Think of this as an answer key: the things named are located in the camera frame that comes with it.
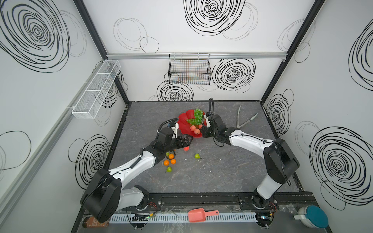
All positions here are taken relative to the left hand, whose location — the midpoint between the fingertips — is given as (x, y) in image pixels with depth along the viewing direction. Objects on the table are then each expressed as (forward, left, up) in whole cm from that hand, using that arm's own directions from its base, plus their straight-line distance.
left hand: (188, 138), depth 82 cm
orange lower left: (-9, +13, -14) cm, 21 cm away
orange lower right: (-8, +8, -13) cm, 18 cm away
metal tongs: (+19, -36, -13) cm, 43 cm away
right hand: (+9, -9, -3) cm, 13 cm away
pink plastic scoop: (-34, -7, -15) cm, 38 cm away
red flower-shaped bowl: (+19, +3, -15) cm, 24 cm away
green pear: (-4, -6, -13) cm, 15 cm away
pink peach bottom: (+15, -3, -11) cm, 19 cm away
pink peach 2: (-4, +1, -4) cm, 6 cm away
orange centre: (-5, +10, -14) cm, 18 cm away
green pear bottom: (-13, +10, -13) cm, 21 cm away
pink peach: (+11, -6, -9) cm, 16 cm away
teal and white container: (-34, -57, -6) cm, 67 cm away
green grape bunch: (+22, -6, -11) cm, 25 cm away
